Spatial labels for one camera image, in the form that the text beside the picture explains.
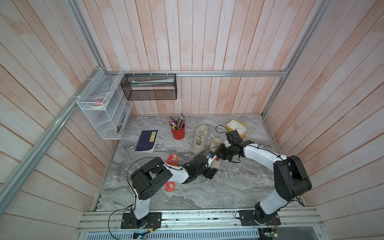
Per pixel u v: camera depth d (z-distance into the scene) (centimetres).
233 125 112
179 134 101
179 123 98
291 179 46
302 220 75
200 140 98
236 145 70
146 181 49
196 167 71
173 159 95
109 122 78
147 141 104
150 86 104
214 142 97
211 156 80
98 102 72
